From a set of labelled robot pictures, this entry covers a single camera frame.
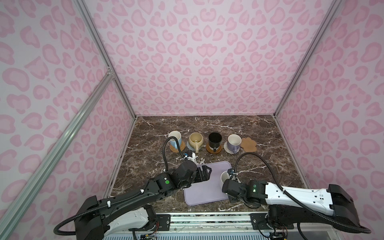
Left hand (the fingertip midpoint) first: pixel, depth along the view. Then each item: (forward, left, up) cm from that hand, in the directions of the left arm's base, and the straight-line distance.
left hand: (207, 170), depth 74 cm
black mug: (+23, -6, -7) cm, 24 cm away
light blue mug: (+22, +20, -7) cm, 31 cm away
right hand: (-9, -12, -11) cm, 18 cm away
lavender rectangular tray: (-6, -1, -13) cm, 15 cm away
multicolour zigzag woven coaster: (+22, -14, -17) cm, 31 cm away
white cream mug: (0, -10, -8) cm, 12 cm away
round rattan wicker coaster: (+23, +15, -16) cm, 32 cm away
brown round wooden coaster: (+20, -4, -14) cm, 25 cm away
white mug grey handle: (+25, -20, -13) cm, 35 cm away
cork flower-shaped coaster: (+25, -31, -17) cm, 43 cm away
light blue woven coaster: (+22, +10, -14) cm, 28 cm away
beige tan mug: (+27, +6, -12) cm, 30 cm away
